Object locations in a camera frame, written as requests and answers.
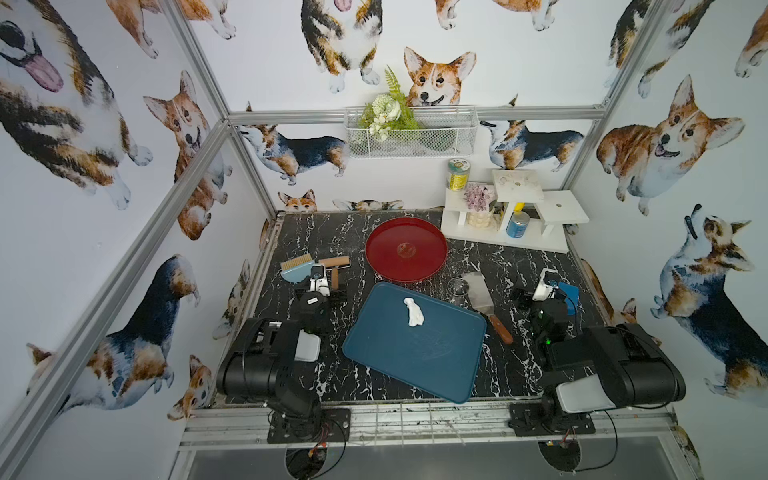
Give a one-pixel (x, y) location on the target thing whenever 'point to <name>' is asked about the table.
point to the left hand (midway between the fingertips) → (321, 270)
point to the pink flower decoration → (479, 197)
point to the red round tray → (406, 250)
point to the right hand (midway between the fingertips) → (544, 275)
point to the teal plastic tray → (442, 354)
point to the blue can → (517, 224)
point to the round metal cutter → (457, 289)
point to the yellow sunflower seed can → (458, 174)
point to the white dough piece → (415, 316)
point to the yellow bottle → (519, 206)
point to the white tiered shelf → (545, 207)
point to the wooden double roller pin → (334, 264)
